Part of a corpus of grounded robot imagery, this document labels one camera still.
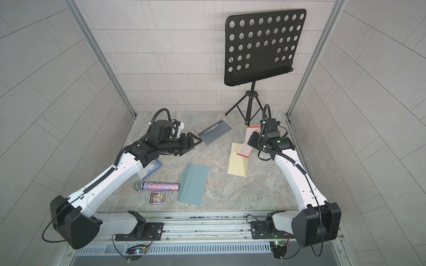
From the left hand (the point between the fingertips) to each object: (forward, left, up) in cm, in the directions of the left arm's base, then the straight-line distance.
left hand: (202, 143), depth 72 cm
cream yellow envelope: (+2, -18, -23) cm, 30 cm away
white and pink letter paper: (+4, -21, -13) cm, 25 cm away
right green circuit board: (-35, -33, -25) cm, 55 cm away
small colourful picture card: (-16, +22, -24) cm, 36 cm away
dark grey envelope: (+26, -4, -25) cm, 37 cm away
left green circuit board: (-36, +24, -23) cm, 49 cm away
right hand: (+6, -22, -5) cm, 24 cm away
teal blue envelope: (-8, +6, -26) cm, 27 cm away
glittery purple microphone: (-11, +31, -22) cm, 39 cm away
